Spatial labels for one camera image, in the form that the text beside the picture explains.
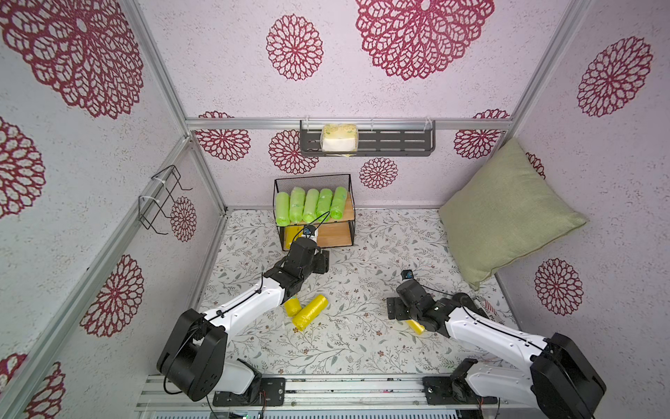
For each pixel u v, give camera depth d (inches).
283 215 36.1
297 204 36.7
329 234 43.1
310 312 34.2
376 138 36.8
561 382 16.2
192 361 16.4
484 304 34.5
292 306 34.4
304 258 24.7
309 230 29.3
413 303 26.1
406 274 30.6
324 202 37.3
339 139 35.4
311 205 37.2
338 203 37.2
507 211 31.9
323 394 29.5
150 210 28.8
